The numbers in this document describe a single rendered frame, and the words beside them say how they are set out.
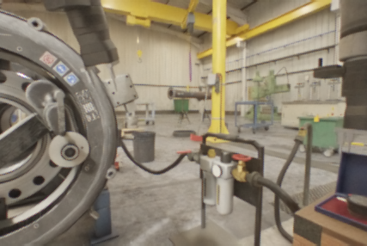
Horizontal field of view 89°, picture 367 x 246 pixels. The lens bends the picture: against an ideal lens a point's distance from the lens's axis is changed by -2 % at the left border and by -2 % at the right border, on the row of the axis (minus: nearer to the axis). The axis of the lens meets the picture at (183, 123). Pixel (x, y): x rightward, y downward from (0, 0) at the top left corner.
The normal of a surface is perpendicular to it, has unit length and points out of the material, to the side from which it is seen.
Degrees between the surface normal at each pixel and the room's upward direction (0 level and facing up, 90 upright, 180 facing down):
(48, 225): 90
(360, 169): 77
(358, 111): 70
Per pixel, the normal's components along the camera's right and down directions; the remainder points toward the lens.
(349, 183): -0.83, -0.18
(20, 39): 0.54, 0.07
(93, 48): -0.10, 0.43
